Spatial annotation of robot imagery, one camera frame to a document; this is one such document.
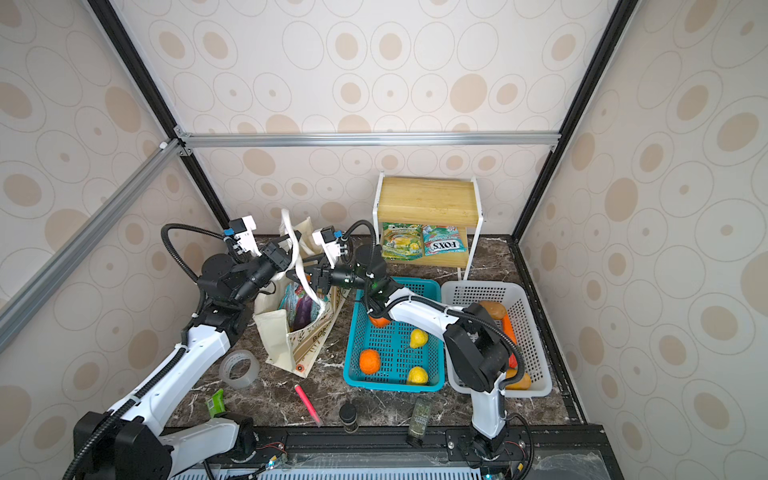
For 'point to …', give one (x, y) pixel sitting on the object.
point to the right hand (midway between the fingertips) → (292, 273)
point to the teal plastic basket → (393, 345)
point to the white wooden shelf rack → (432, 201)
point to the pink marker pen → (312, 409)
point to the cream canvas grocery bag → (287, 349)
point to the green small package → (216, 405)
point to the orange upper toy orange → (381, 322)
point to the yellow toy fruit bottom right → (417, 375)
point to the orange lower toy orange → (369, 362)
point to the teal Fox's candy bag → (442, 239)
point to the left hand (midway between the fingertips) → (307, 234)
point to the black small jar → (348, 415)
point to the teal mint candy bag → (289, 302)
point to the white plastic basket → (515, 296)
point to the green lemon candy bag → (401, 241)
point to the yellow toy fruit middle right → (418, 338)
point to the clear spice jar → (419, 421)
